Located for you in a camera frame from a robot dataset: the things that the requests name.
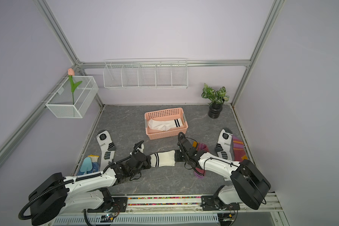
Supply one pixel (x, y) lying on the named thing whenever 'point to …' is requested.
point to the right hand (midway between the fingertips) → (175, 153)
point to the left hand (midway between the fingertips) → (151, 159)
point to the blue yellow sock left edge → (96, 165)
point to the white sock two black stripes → (165, 125)
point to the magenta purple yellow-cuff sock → (198, 173)
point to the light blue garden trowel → (87, 165)
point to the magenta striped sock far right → (239, 155)
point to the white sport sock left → (107, 148)
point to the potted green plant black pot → (217, 99)
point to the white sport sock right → (224, 146)
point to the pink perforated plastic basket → (169, 113)
